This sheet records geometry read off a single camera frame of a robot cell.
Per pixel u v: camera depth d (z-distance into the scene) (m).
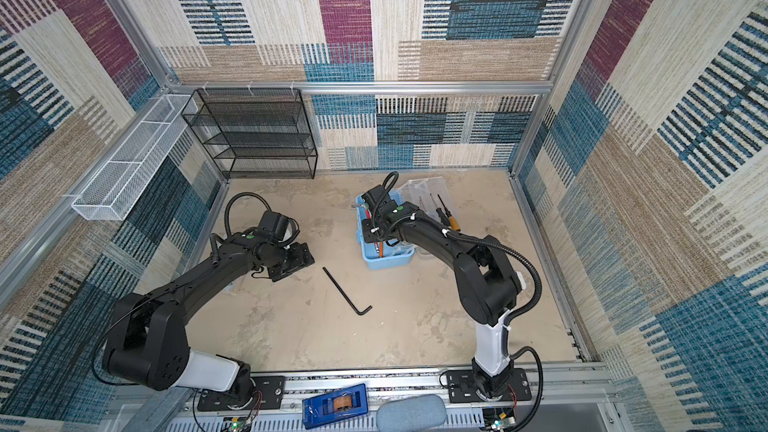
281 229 0.73
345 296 0.89
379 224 0.68
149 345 0.42
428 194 1.02
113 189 0.71
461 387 0.73
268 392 0.73
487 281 0.49
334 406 0.67
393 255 0.90
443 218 0.94
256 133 1.11
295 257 0.79
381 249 0.97
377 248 0.89
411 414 0.68
